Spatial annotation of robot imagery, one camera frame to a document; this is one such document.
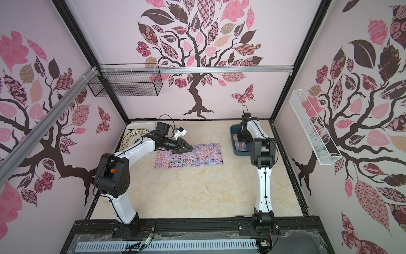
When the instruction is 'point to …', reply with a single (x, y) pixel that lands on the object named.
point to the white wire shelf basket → (316, 133)
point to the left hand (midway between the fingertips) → (190, 151)
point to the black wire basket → (128, 80)
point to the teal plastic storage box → (235, 129)
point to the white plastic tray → (149, 126)
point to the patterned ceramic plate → (132, 137)
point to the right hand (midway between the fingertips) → (242, 141)
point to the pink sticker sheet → (161, 160)
